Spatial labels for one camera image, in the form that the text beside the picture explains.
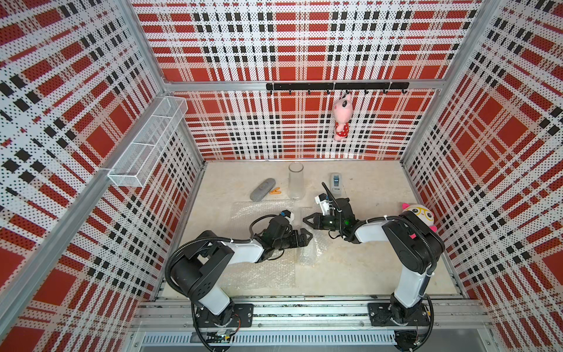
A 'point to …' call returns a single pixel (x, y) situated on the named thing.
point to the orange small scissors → (276, 191)
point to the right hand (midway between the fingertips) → (305, 220)
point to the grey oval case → (262, 189)
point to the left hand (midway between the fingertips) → (307, 237)
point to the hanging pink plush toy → (341, 110)
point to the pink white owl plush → (423, 213)
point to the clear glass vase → (296, 190)
